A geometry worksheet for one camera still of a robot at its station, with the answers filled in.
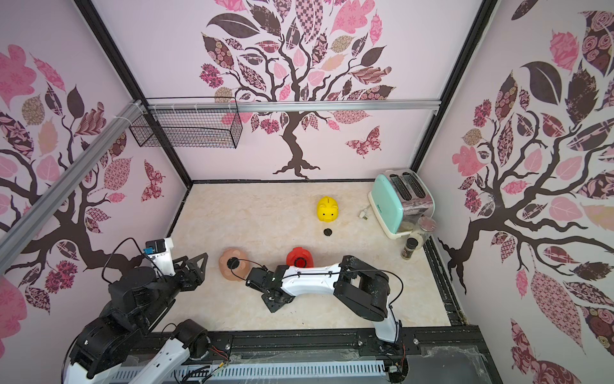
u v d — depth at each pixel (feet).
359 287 1.61
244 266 2.68
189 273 1.80
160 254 1.71
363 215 3.45
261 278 2.14
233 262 2.70
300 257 2.73
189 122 3.11
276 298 1.93
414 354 2.39
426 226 2.82
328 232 3.30
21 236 1.66
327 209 3.25
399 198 2.95
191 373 2.36
